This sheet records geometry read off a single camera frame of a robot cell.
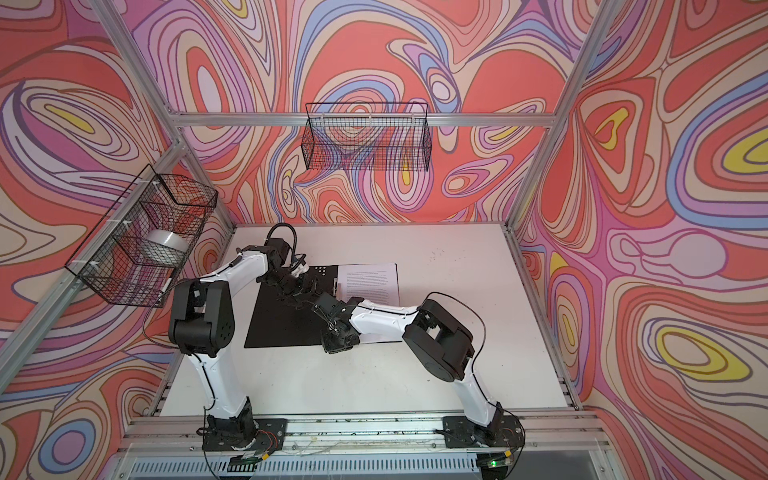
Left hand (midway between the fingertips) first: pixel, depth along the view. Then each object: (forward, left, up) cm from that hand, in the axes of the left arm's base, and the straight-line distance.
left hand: (315, 296), depth 94 cm
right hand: (-17, -8, -6) cm, 19 cm away
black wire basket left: (-3, +36, +28) cm, 46 cm away
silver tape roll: (+1, +33, +26) cm, 42 cm away
